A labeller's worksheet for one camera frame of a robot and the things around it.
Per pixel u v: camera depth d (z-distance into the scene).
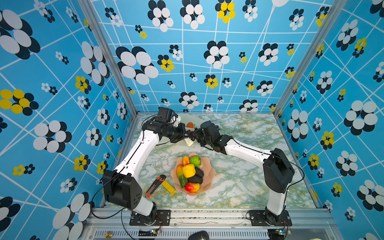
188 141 0.75
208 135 0.67
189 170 0.79
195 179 0.82
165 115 0.62
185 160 0.86
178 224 0.73
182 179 0.81
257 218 0.72
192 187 0.77
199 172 0.84
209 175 0.85
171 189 0.82
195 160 0.84
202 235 0.68
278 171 0.47
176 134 0.69
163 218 0.74
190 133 0.85
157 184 0.84
